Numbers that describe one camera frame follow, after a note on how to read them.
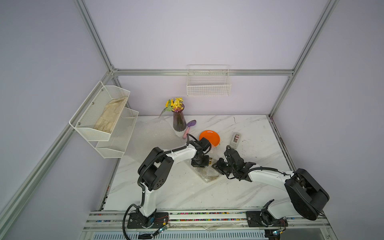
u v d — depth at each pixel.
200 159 0.79
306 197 0.43
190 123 1.14
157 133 1.08
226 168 0.76
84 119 0.67
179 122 1.04
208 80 0.96
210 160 0.86
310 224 0.73
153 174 0.50
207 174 0.82
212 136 1.07
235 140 1.01
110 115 0.80
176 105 0.93
